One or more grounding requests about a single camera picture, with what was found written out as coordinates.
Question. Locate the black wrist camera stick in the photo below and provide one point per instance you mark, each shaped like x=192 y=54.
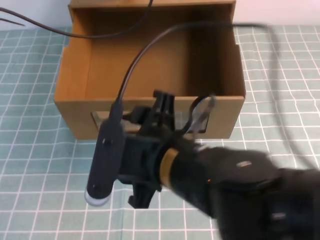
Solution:
x=107 y=158

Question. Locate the brown shoebox drawer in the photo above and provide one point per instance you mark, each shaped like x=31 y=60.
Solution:
x=187 y=64

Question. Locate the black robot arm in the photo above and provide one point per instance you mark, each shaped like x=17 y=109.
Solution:
x=249 y=196

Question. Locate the cyan checkered tablecloth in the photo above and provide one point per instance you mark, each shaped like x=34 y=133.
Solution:
x=44 y=169

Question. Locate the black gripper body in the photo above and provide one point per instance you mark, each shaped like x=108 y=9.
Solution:
x=145 y=148

